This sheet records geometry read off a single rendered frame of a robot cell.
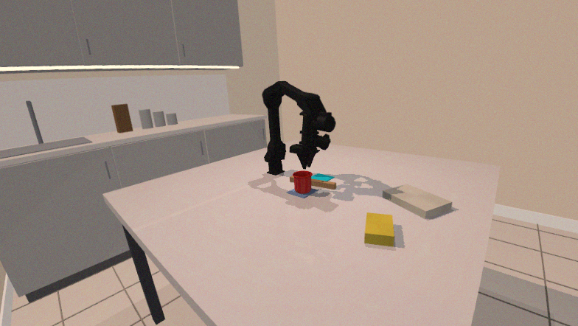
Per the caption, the yellow block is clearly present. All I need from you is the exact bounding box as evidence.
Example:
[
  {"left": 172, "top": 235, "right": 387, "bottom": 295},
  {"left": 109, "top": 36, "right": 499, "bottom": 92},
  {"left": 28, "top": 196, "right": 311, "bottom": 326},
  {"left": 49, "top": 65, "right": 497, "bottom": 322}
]
[{"left": 364, "top": 212, "right": 394, "bottom": 246}]

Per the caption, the red cup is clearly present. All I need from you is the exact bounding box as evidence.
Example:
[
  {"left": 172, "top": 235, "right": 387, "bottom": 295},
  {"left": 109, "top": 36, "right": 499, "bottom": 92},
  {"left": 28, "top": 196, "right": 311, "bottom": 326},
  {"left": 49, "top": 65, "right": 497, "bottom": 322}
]
[{"left": 293, "top": 171, "right": 313, "bottom": 194}]

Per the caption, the beige flat rectangular block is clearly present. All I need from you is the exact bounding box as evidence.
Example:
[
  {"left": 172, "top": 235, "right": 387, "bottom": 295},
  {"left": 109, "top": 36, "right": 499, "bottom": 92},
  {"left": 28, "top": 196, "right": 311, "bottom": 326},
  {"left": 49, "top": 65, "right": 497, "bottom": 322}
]
[{"left": 382, "top": 184, "right": 452, "bottom": 219}]

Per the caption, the tan flat bar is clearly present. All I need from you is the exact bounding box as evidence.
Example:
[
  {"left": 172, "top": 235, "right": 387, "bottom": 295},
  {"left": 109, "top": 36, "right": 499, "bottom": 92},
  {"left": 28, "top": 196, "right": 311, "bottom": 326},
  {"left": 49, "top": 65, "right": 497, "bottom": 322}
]
[{"left": 290, "top": 176, "right": 336, "bottom": 190}]

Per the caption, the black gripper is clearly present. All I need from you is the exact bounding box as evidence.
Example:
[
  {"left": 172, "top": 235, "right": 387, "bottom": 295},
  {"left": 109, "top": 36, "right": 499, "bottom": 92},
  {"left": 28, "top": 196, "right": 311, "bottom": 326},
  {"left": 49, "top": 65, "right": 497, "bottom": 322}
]
[{"left": 290, "top": 128, "right": 320, "bottom": 169}]

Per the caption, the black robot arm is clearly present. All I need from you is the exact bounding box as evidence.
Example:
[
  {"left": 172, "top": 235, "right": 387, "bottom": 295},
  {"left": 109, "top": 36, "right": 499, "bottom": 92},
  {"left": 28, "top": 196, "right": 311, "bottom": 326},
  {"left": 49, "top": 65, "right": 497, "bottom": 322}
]
[{"left": 262, "top": 81, "right": 336, "bottom": 176}]

